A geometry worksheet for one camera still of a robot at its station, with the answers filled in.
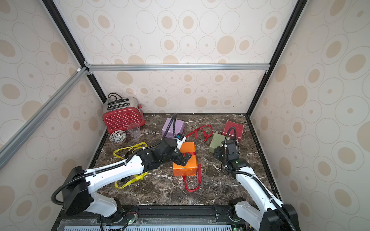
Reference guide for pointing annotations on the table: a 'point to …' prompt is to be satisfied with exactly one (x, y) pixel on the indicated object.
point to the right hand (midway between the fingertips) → (223, 150)
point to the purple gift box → (179, 125)
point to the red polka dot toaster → (122, 111)
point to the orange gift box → (190, 168)
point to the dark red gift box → (239, 129)
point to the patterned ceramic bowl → (117, 136)
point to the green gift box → (216, 141)
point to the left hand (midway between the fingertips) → (189, 153)
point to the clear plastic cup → (134, 130)
